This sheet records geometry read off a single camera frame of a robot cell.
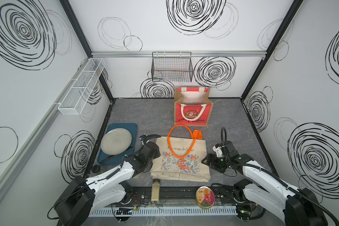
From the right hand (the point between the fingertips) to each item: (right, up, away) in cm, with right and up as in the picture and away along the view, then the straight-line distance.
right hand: (206, 165), depth 81 cm
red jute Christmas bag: (-7, +34, +7) cm, 35 cm away
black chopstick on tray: (-60, +2, +5) cm, 60 cm away
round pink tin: (-3, -12, -11) cm, 16 cm away
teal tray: (-62, +2, +5) cm, 62 cm away
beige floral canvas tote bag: (-14, +3, +3) cm, 15 cm away
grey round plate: (-59, +11, +14) cm, 62 cm away
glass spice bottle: (-29, -10, -8) cm, 31 cm away
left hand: (-29, +9, +4) cm, 30 cm away
